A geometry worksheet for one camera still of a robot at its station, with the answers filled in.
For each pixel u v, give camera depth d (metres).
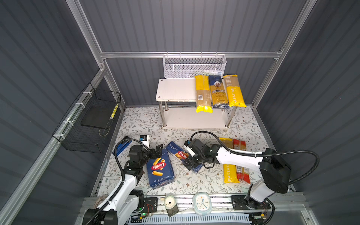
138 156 0.65
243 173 0.81
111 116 0.77
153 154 0.75
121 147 0.94
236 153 0.53
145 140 0.75
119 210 0.44
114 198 0.47
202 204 0.72
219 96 0.75
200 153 0.65
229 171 0.83
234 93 0.77
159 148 0.77
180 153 0.89
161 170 0.79
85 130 0.71
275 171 0.44
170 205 0.68
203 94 0.75
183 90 0.83
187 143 0.77
